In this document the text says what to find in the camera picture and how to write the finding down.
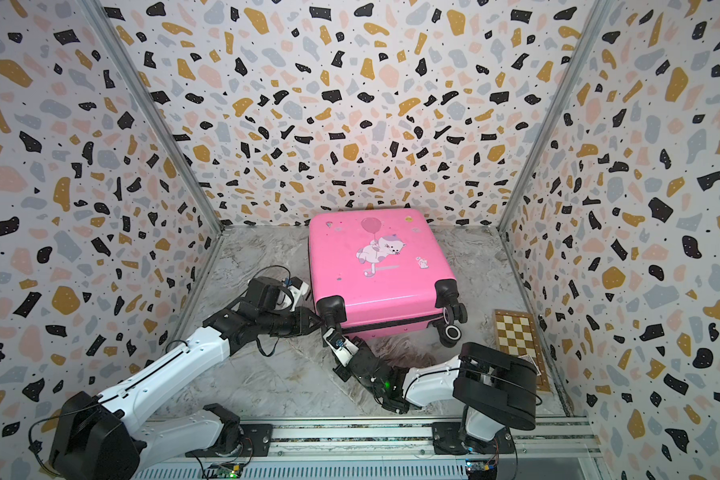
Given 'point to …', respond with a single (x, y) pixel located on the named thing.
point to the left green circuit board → (223, 471)
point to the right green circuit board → (481, 469)
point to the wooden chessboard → (516, 334)
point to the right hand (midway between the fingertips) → (333, 344)
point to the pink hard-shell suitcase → (381, 272)
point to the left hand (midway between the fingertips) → (326, 322)
